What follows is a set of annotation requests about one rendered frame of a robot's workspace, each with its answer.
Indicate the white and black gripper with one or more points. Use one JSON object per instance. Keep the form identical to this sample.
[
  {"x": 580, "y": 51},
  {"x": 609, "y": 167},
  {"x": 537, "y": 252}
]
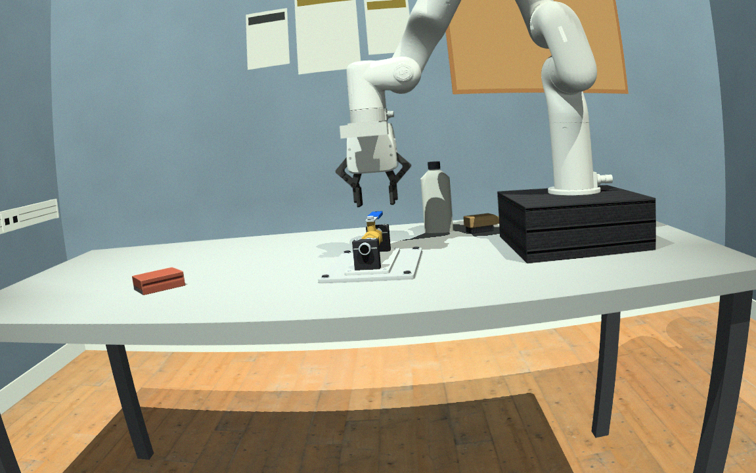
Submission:
[{"x": 372, "y": 154}]

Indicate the white plastic bottle with black cap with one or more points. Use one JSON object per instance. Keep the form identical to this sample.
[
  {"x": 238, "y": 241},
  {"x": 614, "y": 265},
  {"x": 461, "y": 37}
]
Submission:
[{"x": 436, "y": 200}]

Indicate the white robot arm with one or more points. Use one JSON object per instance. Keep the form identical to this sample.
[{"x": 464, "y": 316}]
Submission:
[{"x": 570, "y": 69}]

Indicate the orange-brown grooved block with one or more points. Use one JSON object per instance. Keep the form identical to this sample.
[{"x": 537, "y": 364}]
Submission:
[{"x": 157, "y": 281}]

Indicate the brass ball valve with blue handle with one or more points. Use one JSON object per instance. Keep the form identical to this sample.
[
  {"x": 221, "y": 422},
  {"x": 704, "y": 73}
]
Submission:
[{"x": 373, "y": 253}]

